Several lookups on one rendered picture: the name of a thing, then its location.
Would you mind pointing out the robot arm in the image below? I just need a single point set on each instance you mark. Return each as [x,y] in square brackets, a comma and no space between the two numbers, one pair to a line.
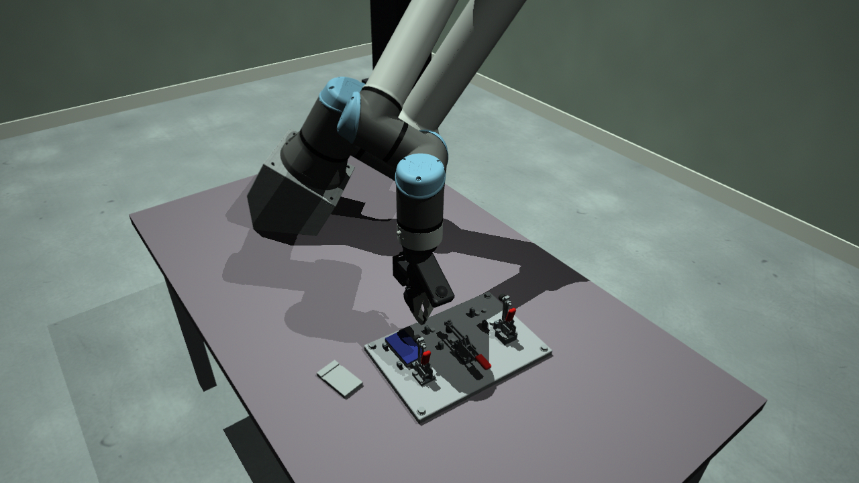
[383,124]

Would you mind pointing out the blue flat blank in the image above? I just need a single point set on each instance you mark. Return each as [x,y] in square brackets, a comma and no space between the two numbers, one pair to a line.
[404,346]

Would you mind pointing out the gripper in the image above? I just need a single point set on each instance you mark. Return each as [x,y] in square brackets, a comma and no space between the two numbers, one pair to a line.
[414,294]

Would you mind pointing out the toggle clamp with red handle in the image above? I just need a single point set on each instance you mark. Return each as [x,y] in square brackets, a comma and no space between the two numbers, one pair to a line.
[464,353]

